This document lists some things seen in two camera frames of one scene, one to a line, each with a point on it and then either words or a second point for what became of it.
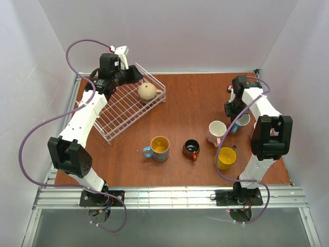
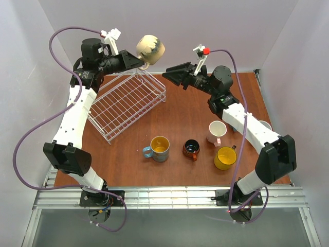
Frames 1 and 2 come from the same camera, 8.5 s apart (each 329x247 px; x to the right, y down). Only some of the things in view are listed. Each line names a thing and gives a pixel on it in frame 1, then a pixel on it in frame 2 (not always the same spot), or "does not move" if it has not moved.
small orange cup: [190, 147] does not move
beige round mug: [147, 92] to [150, 50]
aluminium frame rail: [61, 197] does not move
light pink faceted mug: [217, 128] does not move
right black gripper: [230, 109] to [188, 77]
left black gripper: [129, 76] to [123, 62]
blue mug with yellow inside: [159, 149] does not move
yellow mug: [226, 156] does not move
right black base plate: [248, 197] does not move
